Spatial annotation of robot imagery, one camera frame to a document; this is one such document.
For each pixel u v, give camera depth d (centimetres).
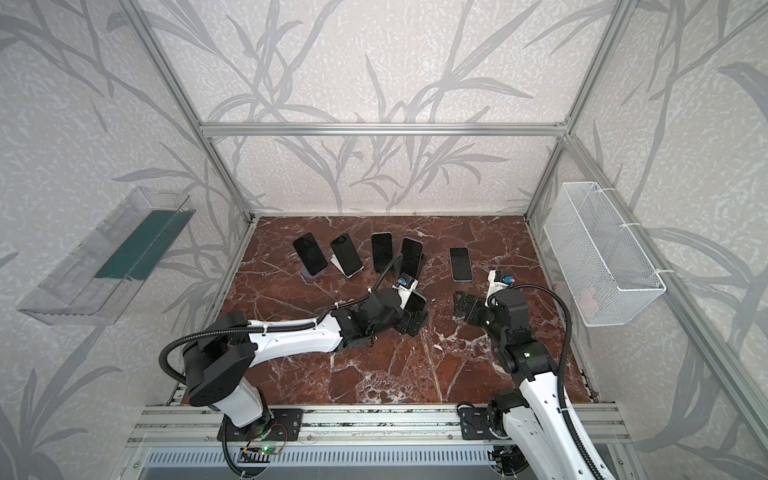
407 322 72
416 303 82
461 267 106
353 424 75
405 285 72
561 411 46
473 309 67
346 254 99
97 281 64
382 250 99
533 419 60
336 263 104
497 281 67
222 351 48
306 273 100
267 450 70
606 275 61
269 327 48
